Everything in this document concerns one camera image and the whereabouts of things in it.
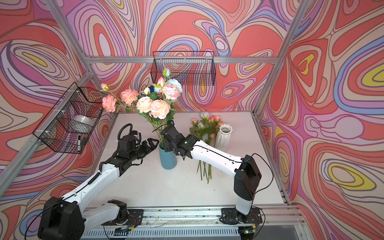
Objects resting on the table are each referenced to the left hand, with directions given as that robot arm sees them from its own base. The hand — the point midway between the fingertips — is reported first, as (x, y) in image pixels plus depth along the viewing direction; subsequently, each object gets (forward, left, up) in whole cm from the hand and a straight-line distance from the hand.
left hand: (157, 144), depth 83 cm
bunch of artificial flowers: (+21, -29, -12) cm, 37 cm away
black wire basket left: (+3, +44, +13) cm, 45 cm away
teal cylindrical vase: (-4, -5, -10) cm, 12 cm away
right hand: (-2, -7, +2) cm, 8 cm away
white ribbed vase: (+2, -37, +3) cm, 37 cm away
